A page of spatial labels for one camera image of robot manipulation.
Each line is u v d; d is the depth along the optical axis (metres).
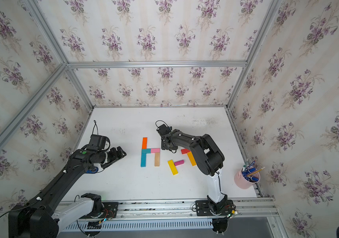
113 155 0.71
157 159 0.91
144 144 0.98
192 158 0.91
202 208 0.72
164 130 0.79
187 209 0.76
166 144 0.84
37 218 0.37
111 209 0.73
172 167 0.88
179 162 0.88
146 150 0.95
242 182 0.74
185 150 0.93
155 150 0.96
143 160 0.91
